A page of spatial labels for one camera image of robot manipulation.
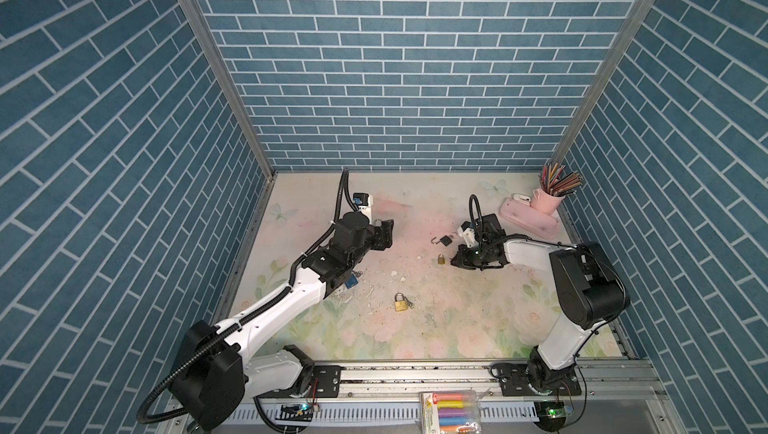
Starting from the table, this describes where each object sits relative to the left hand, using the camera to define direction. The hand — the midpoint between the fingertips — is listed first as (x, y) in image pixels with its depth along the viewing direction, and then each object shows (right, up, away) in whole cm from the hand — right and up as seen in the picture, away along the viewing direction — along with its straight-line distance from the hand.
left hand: (384, 221), depth 80 cm
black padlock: (+20, -8, +21) cm, 30 cm away
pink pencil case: (+51, -1, +25) cm, 57 cm away
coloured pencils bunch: (+59, +13, +24) cm, 65 cm away
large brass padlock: (+5, -24, +6) cm, 26 cm away
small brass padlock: (+18, -14, +16) cm, 28 cm away
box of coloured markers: (+16, -43, -12) cm, 48 cm away
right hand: (+21, -13, +15) cm, 29 cm away
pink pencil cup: (+56, +5, +25) cm, 62 cm away
